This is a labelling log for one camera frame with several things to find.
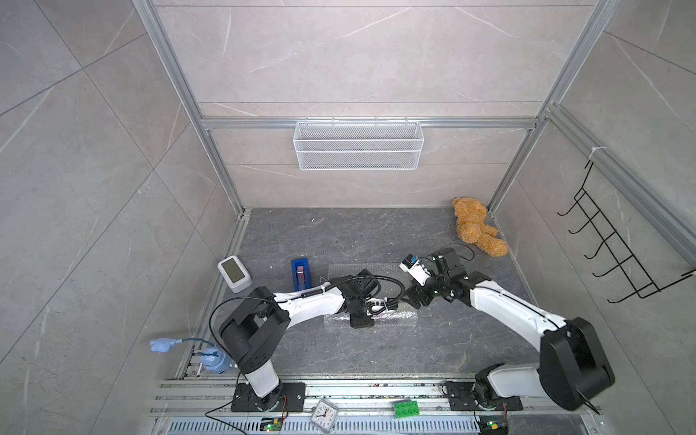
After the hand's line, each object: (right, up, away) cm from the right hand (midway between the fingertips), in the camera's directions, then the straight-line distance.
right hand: (411, 287), depth 86 cm
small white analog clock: (-27, -30, -17) cm, 44 cm away
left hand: (-12, -8, +1) cm, 15 cm away
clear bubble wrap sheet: (-3, -9, -3) cm, 9 cm away
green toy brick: (-5, -28, -18) cm, 34 cm away
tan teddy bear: (+23, +20, +8) cm, 31 cm away
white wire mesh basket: (-17, +51, +14) cm, 56 cm away
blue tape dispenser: (-37, +3, +6) cm, 38 cm away
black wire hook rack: (+48, +7, -24) cm, 54 cm away
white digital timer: (-62, +3, +9) cm, 62 cm away
